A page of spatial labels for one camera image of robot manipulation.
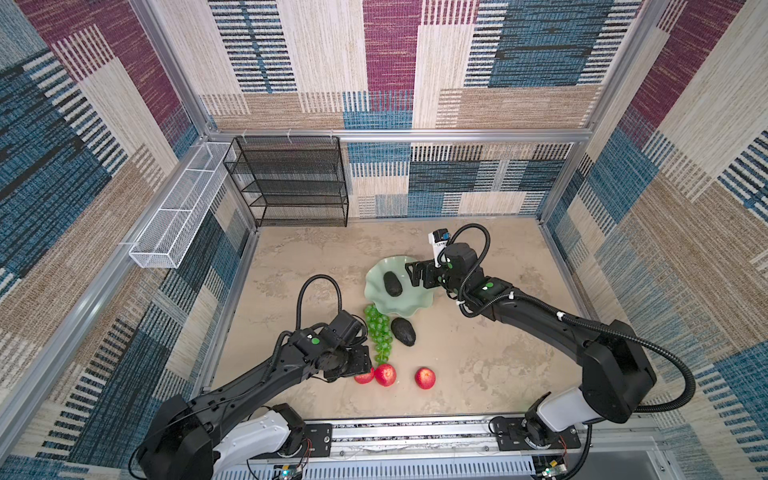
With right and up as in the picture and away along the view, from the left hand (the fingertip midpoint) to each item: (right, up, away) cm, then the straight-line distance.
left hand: (363, 363), depth 79 cm
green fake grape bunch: (+4, +7, +8) cm, 11 cm away
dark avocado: (+11, +6, +8) cm, 15 cm away
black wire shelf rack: (-29, +55, +32) cm, 70 cm away
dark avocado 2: (+8, +19, +18) cm, 27 cm away
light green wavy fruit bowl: (+13, +13, +17) cm, 25 cm away
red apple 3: (+16, -4, 0) cm, 17 cm away
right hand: (+15, +25, +5) cm, 30 cm away
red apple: (+1, -4, 0) cm, 4 cm away
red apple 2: (+6, -3, 0) cm, 6 cm away
